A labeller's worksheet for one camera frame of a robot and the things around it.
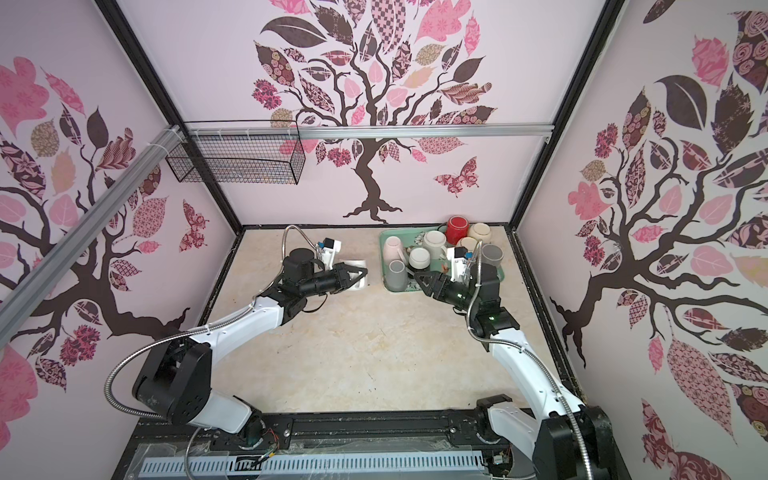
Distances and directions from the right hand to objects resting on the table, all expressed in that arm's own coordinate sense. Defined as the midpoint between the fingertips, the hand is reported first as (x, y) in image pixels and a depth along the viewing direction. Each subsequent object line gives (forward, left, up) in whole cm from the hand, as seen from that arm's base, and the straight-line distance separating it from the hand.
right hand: (420, 275), depth 77 cm
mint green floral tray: (+26, +2, -22) cm, 34 cm away
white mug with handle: (+26, -8, -16) cm, 32 cm away
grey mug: (+10, +6, -16) cm, 20 cm away
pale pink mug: (+21, +8, -15) cm, 27 cm away
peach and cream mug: (+26, -21, -17) cm, 37 cm away
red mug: (+33, -17, -16) cm, 41 cm away
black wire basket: (+64, +70, -5) cm, 95 cm away
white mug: (0, +16, -4) cm, 16 cm away
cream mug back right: (+30, -25, -15) cm, 42 cm away
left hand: (+2, +14, -3) cm, 15 cm away
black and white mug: (+16, -2, -14) cm, 22 cm away
